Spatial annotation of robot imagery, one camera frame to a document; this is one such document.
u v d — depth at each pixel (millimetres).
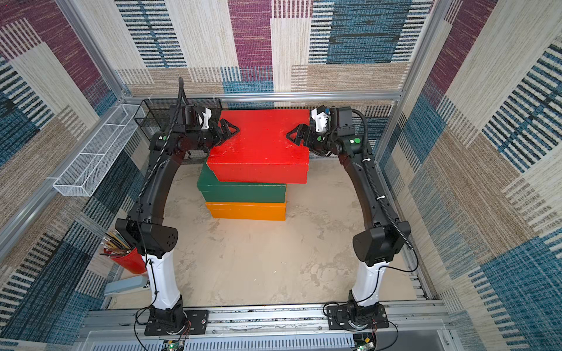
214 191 836
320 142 649
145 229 492
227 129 705
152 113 974
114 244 772
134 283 794
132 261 777
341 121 574
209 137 698
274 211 956
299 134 663
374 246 467
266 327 731
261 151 756
